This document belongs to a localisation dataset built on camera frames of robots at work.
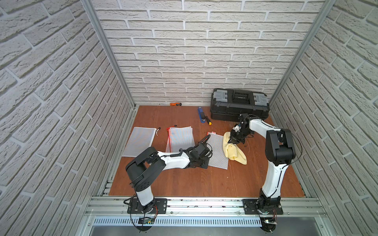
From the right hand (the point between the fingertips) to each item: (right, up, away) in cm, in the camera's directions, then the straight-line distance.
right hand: (230, 142), depth 97 cm
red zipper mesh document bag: (-9, -9, -9) cm, 16 cm away
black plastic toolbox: (-2, +26, +2) cm, 26 cm away
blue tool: (-19, +19, +15) cm, 30 cm away
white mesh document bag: (-62, +1, +4) cm, 62 cm away
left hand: (-15, -11, -8) cm, 21 cm away
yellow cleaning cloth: (0, -5, -8) cm, 9 cm away
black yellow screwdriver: (-14, +15, +13) cm, 24 cm away
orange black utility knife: (-40, +29, +25) cm, 55 cm away
